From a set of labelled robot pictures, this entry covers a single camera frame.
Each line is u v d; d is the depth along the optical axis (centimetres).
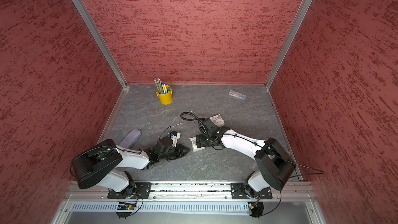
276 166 43
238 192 74
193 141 86
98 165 44
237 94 114
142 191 74
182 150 77
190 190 76
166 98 106
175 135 83
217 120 97
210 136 66
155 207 77
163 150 69
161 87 103
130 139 88
